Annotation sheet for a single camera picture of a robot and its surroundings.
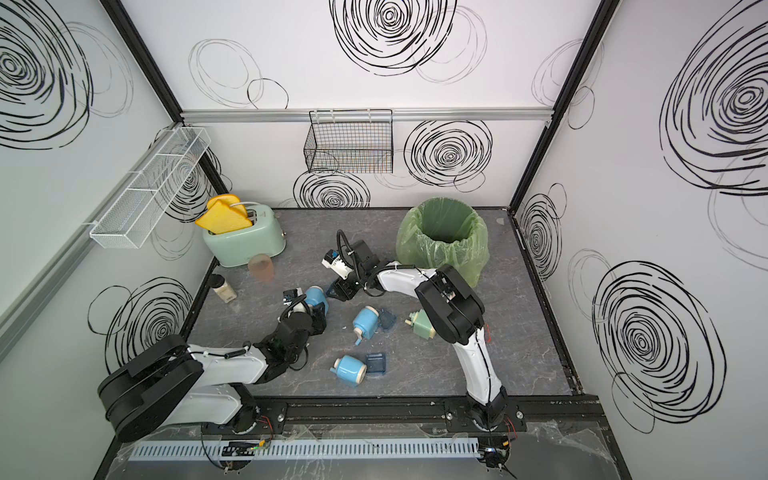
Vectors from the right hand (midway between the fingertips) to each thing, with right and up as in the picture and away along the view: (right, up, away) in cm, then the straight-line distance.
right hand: (334, 287), depth 93 cm
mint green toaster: (-24, +16, +5) cm, 29 cm away
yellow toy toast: (-33, +23, -3) cm, 40 cm away
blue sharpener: (+11, -8, -10) cm, 17 cm away
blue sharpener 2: (+8, -17, -19) cm, 27 cm away
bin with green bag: (+35, +18, +4) cm, 39 cm away
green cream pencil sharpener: (+26, -9, -10) cm, 29 cm away
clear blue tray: (+16, -10, -2) cm, 19 cm away
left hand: (-4, -6, -4) cm, 8 cm away
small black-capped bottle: (-33, +1, -4) cm, 33 cm away
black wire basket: (+1, +56, +31) cm, 64 cm away
